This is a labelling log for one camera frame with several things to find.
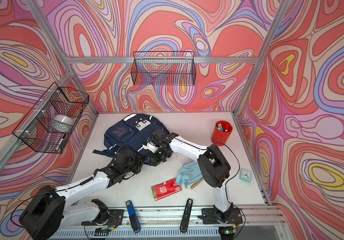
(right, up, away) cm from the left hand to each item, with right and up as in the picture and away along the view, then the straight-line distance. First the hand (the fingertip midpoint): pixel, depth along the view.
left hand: (149, 157), depth 84 cm
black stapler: (+19, -29, -14) cm, 38 cm away
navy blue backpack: (-12, +15, +11) cm, 22 cm away
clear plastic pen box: (+22, -4, +9) cm, 24 cm away
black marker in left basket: (-42, +10, -12) cm, 45 cm away
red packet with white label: (+9, -17, -2) cm, 20 cm away
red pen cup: (+44, +14, +7) cm, 46 cm away
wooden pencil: (+26, -16, 0) cm, 30 cm away
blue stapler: (-5, -31, -12) cm, 34 cm away
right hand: (+3, -5, -1) cm, 6 cm away
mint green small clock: (+56, -11, +1) cm, 57 cm away
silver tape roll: (-40, +19, -14) cm, 46 cm away
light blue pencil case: (+23, -10, +1) cm, 25 cm away
